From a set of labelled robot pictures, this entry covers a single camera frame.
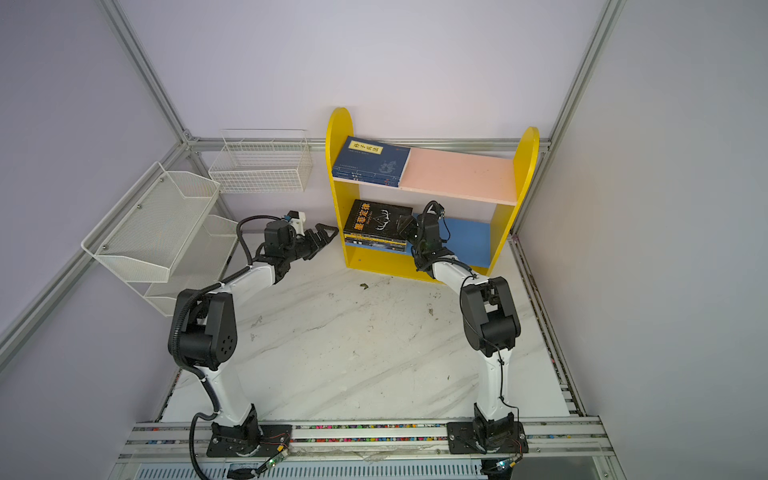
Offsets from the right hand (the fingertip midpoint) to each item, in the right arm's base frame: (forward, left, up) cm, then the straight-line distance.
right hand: (398, 218), depth 96 cm
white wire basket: (+14, +46, +13) cm, 50 cm away
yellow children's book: (-6, +7, -5) cm, 11 cm away
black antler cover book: (+1, +7, -1) cm, 8 cm away
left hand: (-6, +21, -1) cm, 22 cm away
